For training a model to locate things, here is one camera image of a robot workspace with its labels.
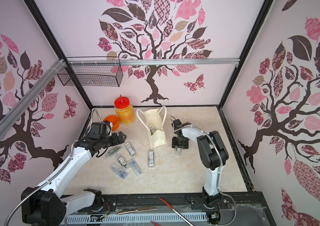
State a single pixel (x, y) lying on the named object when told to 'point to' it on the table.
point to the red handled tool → (176, 213)
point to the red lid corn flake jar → (124, 110)
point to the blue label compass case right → (135, 168)
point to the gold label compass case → (122, 161)
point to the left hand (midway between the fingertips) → (120, 141)
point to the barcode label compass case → (131, 149)
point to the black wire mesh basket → (92, 75)
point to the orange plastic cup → (114, 120)
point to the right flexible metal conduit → (220, 168)
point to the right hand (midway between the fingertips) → (178, 146)
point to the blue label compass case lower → (119, 171)
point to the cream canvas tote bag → (154, 121)
